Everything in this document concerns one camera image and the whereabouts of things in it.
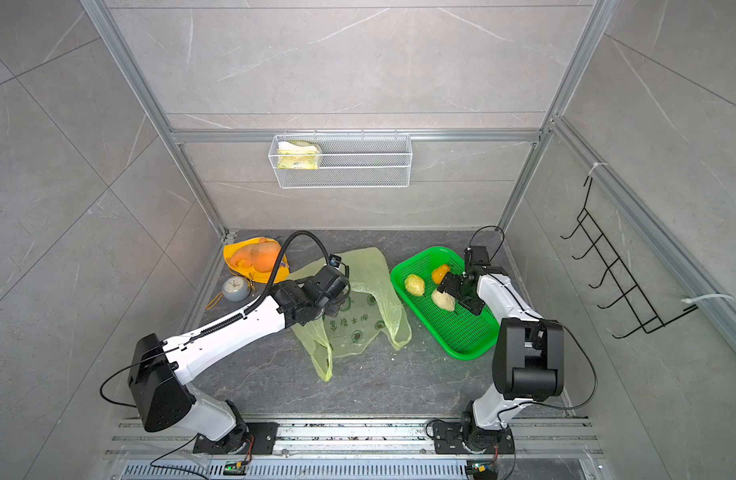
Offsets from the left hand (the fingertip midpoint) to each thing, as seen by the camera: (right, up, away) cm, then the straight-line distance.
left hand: (332, 290), depth 80 cm
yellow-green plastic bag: (+11, -9, +15) cm, 21 cm away
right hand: (+37, -3, +12) cm, 39 cm away
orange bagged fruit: (-28, +9, +21) cm, 36 cm away
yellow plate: (-28, +2, +23) cm, 37 cm away
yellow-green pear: (+25, 0, +17) cm, 31 cm away
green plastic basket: (+40, -15, +12) cm, 44 cm away
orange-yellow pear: (+34, +3, +20) cm, 40 cm away
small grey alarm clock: (-35, -2, +17) cm, 39 cm away
